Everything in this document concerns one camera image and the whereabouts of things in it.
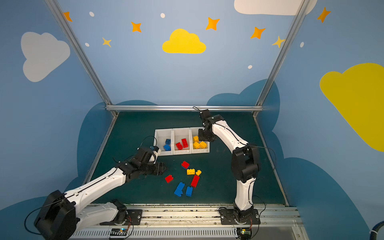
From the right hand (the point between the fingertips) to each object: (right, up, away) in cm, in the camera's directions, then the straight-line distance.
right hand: (204, 138), depth 92 cm
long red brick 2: (-6, -25, -6) cm, 26 cm away
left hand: (-24, -16, -8) cm, 29 cm away
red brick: (-12, -17, -1) cm, 21 cm away
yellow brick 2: (0, -5, +7) cm, 9 cm away
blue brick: (-25, -7, +8) cm, 27 cm away
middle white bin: (-15, -3, +11) cm, 19 cm away
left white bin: (-30, +1, +9) cm, 31 cm away
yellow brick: (-5, -1, +10) cm, 11 cm away
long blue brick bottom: (-15, -29, -9) cm, 34 cm away
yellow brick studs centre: (-9, -20, -3) cm, 22 cm away
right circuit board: (+19, -47, -18) cm, 53 cm away
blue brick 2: (-9, -29, -11) cm, 32 cm away
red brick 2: (-21, -24, -4) cm, 32 cm away
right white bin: (-6, +4, +13) cm, 15 cm away
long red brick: (-13, -4, +10) cm, 17 cm away
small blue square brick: (-24, -3, +10) cm, 27 cm away
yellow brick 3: (-5, -5, +7) cm, 10 cm away
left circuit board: (-44, -45, -19) cm, 66 cm away
